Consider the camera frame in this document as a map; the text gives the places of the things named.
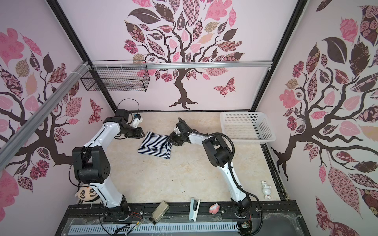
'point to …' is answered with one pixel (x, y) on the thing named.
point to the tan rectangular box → (159, 212)
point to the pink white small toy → (214, 209)
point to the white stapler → (194, 204)
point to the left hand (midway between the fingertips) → (143, 136)
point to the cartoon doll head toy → (87, 194)
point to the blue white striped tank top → (156, 144)
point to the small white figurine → (266, 190)
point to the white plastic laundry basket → (254, 127)
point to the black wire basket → (120, 75)
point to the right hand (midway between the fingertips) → (167, 139)
